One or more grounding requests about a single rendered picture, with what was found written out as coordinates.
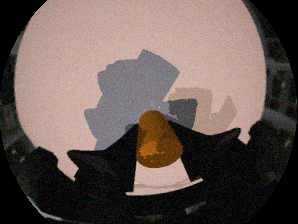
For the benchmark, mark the orange knob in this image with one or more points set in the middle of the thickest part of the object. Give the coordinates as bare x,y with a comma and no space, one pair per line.
157,144

